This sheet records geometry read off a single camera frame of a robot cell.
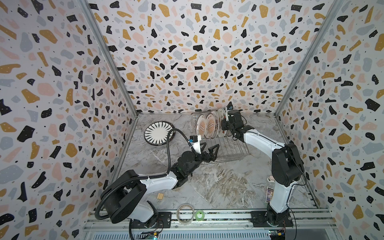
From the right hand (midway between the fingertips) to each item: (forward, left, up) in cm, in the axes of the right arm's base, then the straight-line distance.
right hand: (223, 116), depth 93 cm
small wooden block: (-43, +36, -18) cm, 59 cm away
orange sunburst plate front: (+1, +14, -12) cm, 19 cm away
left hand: (-23, +7, +4) cm, 24 cm away
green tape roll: (-50, +13, -20) cm, 56 cm away
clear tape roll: (-54, +24, -18) cm, 62 cm away
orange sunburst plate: (+1, +8, -11) cm, 14 cm away
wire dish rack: (-12, -6, -19) cm, 23 cm away
